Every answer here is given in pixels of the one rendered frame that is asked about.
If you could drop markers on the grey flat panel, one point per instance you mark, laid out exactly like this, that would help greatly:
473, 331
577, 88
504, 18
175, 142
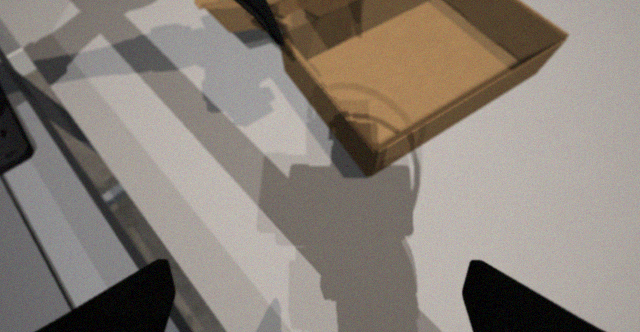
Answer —
60, 244

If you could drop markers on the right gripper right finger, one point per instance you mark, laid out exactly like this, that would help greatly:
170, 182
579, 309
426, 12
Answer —
495, 302

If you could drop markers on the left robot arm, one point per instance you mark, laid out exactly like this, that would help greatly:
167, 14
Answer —
15, 148

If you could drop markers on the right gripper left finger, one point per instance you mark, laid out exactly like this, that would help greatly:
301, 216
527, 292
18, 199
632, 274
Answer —
142, 302

